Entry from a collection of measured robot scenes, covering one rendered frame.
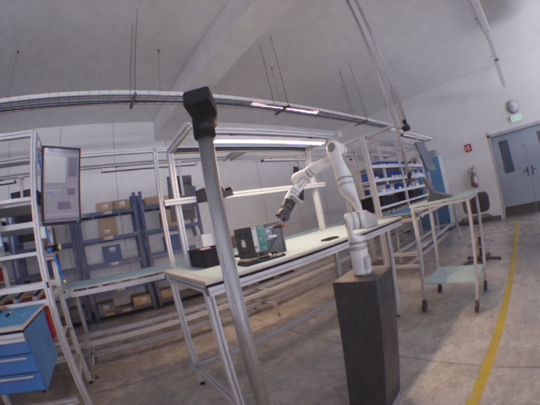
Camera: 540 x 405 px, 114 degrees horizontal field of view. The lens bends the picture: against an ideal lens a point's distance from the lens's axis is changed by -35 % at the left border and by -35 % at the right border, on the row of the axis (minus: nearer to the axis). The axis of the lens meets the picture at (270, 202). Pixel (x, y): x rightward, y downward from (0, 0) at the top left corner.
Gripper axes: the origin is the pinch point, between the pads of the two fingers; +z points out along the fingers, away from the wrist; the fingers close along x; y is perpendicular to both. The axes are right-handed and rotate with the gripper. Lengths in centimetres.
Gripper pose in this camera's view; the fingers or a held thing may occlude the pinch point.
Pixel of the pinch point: (279, 227)
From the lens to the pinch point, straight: 150.5
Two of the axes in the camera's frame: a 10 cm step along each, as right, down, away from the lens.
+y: -5.7, 1.6, 8.1
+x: -7.2, -5.8, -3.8
